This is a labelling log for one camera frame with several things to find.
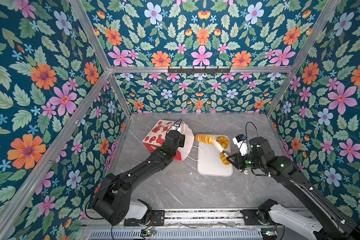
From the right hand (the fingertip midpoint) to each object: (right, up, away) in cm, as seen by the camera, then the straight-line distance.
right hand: (228, 157), depth 71 cm
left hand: (-24, +14, +11) cm, 30 cm away
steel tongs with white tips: (-4, +5, +4) cm, 7 cm away
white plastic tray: (-7, -8, +23) cm, 25 cm away
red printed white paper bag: (-39, +8, +18) cm, 44 cm away
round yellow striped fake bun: (+4, +5, +28) cm, 29 cm away
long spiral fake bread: (-11, +8, +15) cm, 20 cm away
